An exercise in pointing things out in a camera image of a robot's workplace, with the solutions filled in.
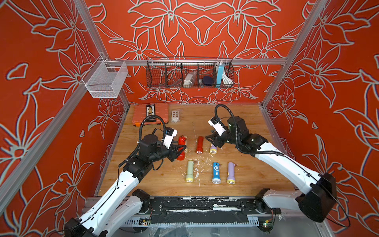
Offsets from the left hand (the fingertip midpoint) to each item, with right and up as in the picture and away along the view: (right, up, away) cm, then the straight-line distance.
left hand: (183, 144), depth 71 cm
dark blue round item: (+16, +38, +26) cm, 49 cm away
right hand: (+12, +5, +4) cm, 14 cm away
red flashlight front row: (-1, +2, -3) cm, 3 cm away
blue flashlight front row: (+18, -21, +8) cm, 28 cm away
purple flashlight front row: (+26, -21, +9) cm, 35 cm away
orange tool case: (-34, +16, +38) cm, 53 cm away
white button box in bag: (-7, +14, +37) cm, 40 cm away
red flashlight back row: (+10, -5, +22) cm, 25 cm away
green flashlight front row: (+3, -20, +9) cm, 22 cm away
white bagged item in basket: (+4, +37, +21) cm, 43 cm away
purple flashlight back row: (+18, -7, +19) cm, 28 cm away
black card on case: (-26, +19, +36) cm, 48 cm away
